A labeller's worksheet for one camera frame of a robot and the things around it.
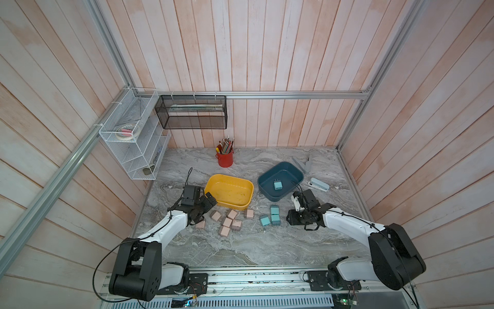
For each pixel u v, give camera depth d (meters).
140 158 0.78
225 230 0.86
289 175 1.07
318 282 0.73
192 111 1.05
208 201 0.81
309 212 0.68
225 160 1.10
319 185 1.00
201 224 0.86
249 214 0.90
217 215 0.90
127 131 0.74
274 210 0.92
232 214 0.90
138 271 0.41
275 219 0.89
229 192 1.01
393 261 0.42
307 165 1.11
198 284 0.73
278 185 1.01
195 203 0.69
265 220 0.89
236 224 0.86
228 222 0.88
